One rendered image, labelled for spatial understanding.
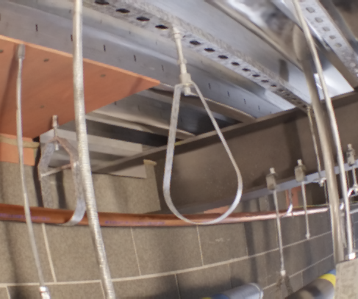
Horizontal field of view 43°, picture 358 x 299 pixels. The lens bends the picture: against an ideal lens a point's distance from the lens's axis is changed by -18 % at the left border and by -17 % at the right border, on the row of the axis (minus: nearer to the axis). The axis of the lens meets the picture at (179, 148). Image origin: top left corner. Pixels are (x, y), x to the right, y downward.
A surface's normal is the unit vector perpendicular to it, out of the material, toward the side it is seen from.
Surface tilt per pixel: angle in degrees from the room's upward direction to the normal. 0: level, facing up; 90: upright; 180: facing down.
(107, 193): 90
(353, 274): 57
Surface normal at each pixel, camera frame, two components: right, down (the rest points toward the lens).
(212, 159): -0.53, -0.10
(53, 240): 0.83, -0.24
